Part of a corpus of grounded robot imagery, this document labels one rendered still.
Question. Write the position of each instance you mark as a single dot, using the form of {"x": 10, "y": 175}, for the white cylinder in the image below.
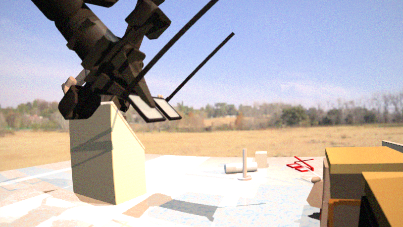
{"x": 238, "y": 167}

